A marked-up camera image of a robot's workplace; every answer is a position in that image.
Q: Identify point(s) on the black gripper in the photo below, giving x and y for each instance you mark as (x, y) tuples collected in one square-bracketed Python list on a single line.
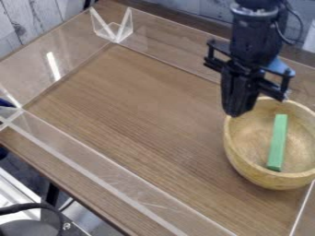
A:
[(248, 61)]

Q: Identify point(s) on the brown wooden bowl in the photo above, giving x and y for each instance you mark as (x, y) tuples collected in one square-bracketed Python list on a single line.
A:
[(249, 138)]

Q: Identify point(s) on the green rectangular block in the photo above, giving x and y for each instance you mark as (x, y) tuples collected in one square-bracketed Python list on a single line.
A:
[(278, 143)]

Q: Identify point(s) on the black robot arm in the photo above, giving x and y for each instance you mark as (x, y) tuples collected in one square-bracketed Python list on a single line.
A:
[(262, 2)]

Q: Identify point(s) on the black table leg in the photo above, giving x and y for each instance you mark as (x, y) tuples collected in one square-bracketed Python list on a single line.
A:
[(53, 195)]

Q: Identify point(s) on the clear acrylic corner bracket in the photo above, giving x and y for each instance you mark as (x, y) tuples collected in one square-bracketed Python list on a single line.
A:
[(114, 32)]

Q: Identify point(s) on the clear acrylic front wall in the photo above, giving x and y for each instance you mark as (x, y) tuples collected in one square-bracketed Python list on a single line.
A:
[(117, 194)]

